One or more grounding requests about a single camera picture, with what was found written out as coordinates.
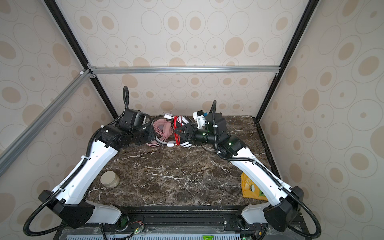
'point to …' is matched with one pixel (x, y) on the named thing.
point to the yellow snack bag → (250, 190)
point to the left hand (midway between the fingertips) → (161, 132)
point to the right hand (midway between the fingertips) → (176, 133)
